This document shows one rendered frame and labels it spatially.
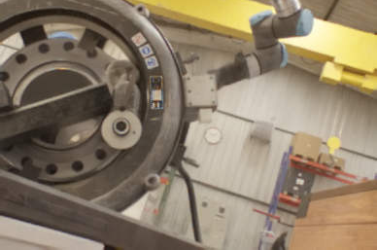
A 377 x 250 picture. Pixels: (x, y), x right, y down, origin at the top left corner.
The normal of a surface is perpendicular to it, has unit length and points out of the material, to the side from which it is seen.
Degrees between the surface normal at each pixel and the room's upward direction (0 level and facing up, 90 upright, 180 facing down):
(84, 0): 90
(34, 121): 90
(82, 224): 90
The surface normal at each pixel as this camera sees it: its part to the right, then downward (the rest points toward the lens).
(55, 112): 0.09, -0.23
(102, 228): 0.81, 0.11
